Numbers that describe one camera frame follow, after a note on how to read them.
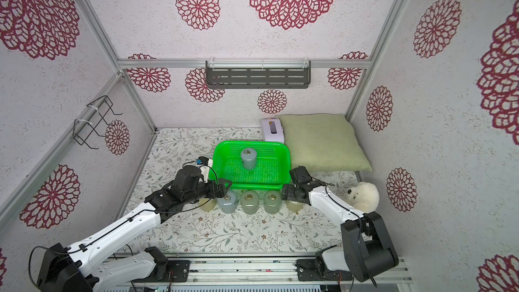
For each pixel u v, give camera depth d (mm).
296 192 780
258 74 922
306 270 731
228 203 833
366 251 417
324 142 975
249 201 833
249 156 977
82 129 728
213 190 678
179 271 740
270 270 759
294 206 859
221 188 689
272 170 1029
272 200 834
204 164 688
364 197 713
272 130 1064
